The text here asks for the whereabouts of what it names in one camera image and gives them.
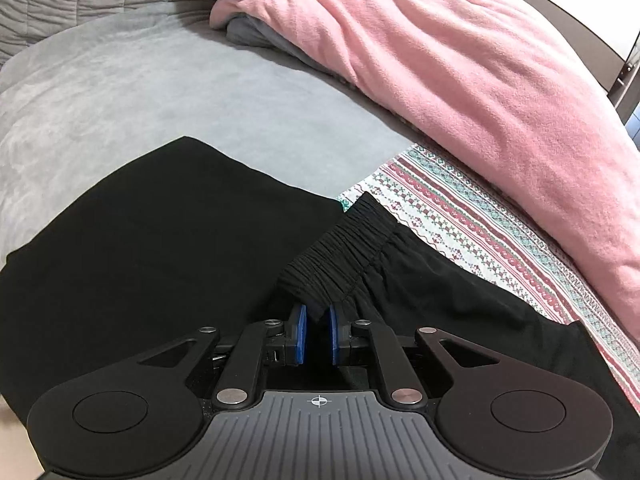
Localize patterned bed sheet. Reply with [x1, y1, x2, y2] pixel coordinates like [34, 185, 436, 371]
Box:
[337, 142, 640, 391]

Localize black pants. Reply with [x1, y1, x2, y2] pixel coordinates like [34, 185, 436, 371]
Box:
[252, 191, 640, 421]

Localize grey fleece bed cover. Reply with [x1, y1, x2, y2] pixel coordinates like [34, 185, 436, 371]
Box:
[0, 0, 416, 281]

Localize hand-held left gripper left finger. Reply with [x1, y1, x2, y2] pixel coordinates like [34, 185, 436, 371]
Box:
[135, 304, 314, 408]

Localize black folded cloth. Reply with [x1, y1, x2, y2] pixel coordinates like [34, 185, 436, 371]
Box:
[0, 135, 346, 411]

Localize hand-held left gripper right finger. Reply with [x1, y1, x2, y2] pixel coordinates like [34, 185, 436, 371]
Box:
[327, 305, 502, 408]

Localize pink fleece blanket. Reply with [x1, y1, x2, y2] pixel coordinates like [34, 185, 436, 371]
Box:
[210, 0, 640, 311]

